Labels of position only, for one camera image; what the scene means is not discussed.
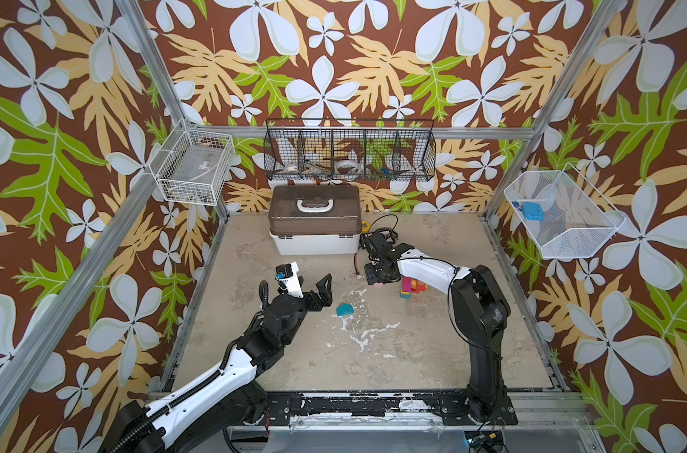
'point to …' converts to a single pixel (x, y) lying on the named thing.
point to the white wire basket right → (578, 223)
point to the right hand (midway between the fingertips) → (372, 274)
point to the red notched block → (416, 290)
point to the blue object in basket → (533, 211)
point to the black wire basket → (349, 149)
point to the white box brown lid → (314, 219)
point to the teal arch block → (344, 309)
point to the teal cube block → (405, 296)
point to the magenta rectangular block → (406, 284)
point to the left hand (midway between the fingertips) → (316, 274)
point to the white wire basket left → (193, 165)
